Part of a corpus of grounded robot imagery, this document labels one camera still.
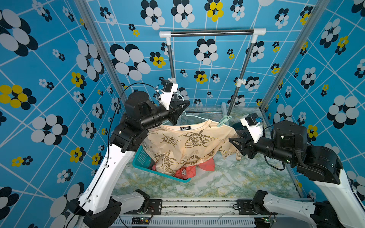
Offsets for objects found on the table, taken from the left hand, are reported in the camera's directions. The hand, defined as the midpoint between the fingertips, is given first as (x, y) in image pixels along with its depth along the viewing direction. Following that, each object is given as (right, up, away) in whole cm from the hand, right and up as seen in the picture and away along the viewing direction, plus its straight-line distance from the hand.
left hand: (190, 101), depth 53 cm
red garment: (+9, -32, +25) cm, 41 cm away
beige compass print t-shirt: (-7, -21, +18) cm, 28 cm away
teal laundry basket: (-29, -32, +34) cm, 55 cm away
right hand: (+18, -13, +2) cm, 22 cm away
